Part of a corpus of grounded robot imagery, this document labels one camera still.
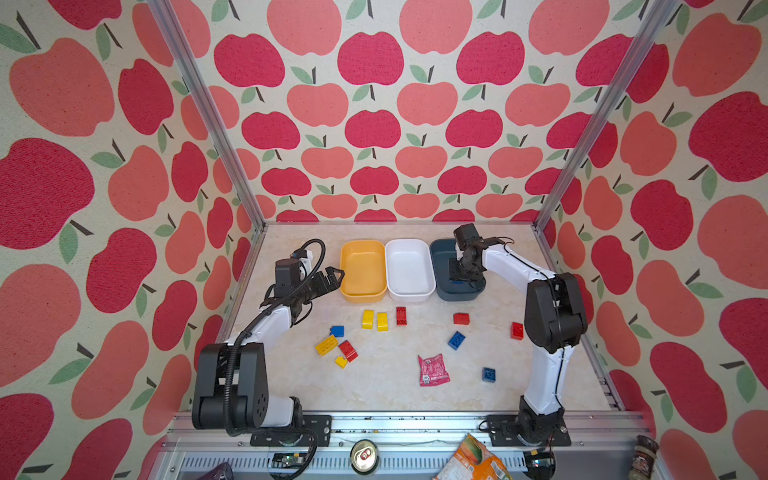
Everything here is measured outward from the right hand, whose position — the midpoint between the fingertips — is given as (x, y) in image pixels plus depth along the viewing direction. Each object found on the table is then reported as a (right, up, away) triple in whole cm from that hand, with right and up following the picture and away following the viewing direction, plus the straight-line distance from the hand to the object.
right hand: (461, 274), depth 99 cm
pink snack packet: (-12, -26, -17) cm, 33 cm away
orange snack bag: (-5, -42, -30) cm, 52 cm away
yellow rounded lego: (-31, -14, -5) cm, 34 cm away
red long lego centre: (-20, -13, -5) cm, 25 cm away
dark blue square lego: (+4, -27, -17) cm, 32 cm away
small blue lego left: (-41, -17, -6) cm, 45 cm away
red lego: (-37, -22, -13) cm, 44 cm away
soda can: (-30, -35, -37) cm, 60 cm away
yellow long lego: (-43, -20, -11) cm, 49 cm away
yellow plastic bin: (-33, +2, +9) cm, 35 cm away
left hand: (-40, -1, -9) cm, 41 cm away
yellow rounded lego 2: (-26, -15, -6) cm, 31 cm away
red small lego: (-1, -14, -5) cm, 15 cm away
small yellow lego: (-38, -25, -13) cm, 48 cm away
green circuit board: (-49, -43, -27) cm, 71 cm away
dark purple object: (-63, -42, -33) cm, 82 cm away
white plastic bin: (-17, +2, +10) cm, 20 cm away
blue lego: (-4, -19, -10) cm, 22 cm away
